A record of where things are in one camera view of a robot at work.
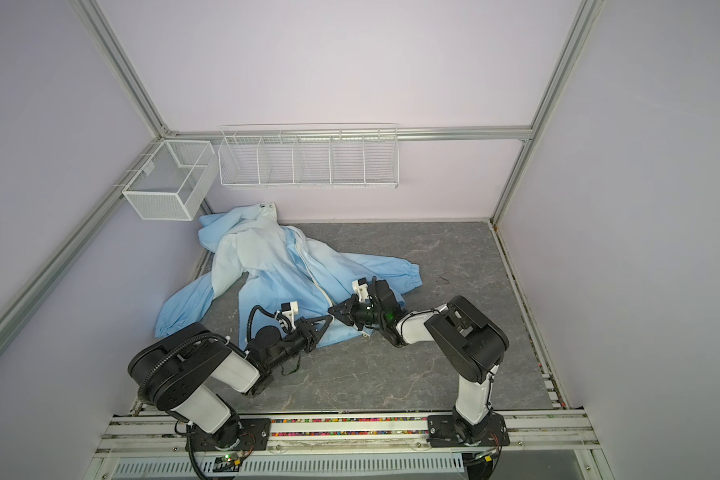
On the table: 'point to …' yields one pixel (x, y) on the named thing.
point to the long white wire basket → (309, 155)
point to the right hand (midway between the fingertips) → (326, 313)
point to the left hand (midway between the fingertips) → (335, 323)
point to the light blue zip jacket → (286, 274)
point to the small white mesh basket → (172, 181)
